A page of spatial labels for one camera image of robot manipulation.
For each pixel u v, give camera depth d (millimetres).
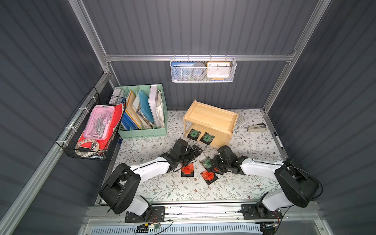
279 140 1071
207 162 911
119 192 455
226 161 693
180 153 694
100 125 721
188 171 888
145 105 936
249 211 738
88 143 676
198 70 895
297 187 439
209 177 864
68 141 608
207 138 998
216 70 892
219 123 868
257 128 1092
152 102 914
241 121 1119
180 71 838
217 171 865
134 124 996
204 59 886
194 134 1022
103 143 682
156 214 740
